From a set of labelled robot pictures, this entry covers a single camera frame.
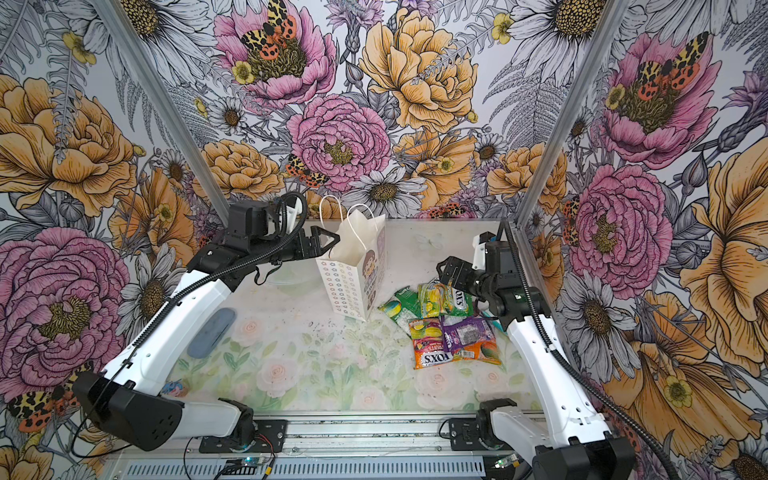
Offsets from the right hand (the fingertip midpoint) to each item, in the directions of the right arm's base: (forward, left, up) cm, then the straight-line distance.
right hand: (448, 278), depth 76 cm
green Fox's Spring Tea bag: (+5, +2, -18) cm, 19 cm away
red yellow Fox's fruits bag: (-7, +5, -20) cm, 22 cm away
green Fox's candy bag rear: (+2, -6, -16) cm, 18 cm away
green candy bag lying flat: (+4, +11, -20) cm, 24 cm away
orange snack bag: (-10, -11, -21) cm, 26 cm away
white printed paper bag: (+2, +24, -1) cm, 24 cm away
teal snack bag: (-3, -16, -20) cm, 26 cm away
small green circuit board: (-35, +51, -26) cm, 67 cm away
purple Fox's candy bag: (-5, -5, -19) cm, 20 cm away
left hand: (+4, +30, +8) cm, 31 cm away
